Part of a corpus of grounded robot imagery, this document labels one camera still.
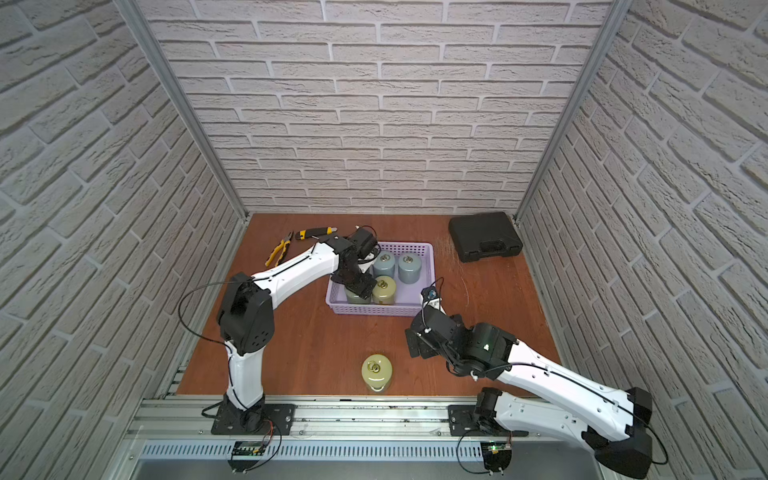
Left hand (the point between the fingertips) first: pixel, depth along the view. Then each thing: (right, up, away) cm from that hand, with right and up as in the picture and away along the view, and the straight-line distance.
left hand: (363, 283), depth 89 cm
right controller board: (+34, -39, -19) cm, 56 cm away
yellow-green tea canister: (+6, -2, -1) cm, 7 cm away
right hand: (+18, -9, -17) cm, 27 cm away
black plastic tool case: (+43, +16, +18) cm, 49 cm away
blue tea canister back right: (+14, +4, +6) cm, 16 cm away
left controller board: (-28, -39, -17) cm, 51 cm away
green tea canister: (-2, -4, -4) cm, 6 cm away
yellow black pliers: (-31, +12, +20) cm, 39 cm away
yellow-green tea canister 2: (+5, -20, -16) cm, 26 cm away
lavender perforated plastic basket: (+14, -6, +11) cm, 19 cm away
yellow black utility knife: (-25, +16, +23) cm, 38 cm away
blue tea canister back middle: (+6, +6, +5) cm, 10 cm away
